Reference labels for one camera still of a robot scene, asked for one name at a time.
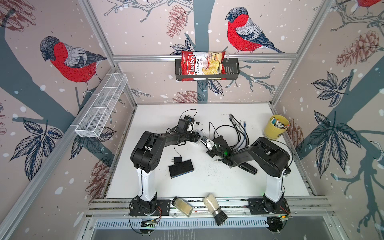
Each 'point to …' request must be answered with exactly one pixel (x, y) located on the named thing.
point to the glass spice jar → (186, 209)
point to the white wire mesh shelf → (92, 122)
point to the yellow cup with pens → (277, 125)
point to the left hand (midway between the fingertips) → (197, 135)
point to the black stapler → (248, 168)
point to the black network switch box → (181, 169)
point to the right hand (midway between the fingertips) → (205, 145)
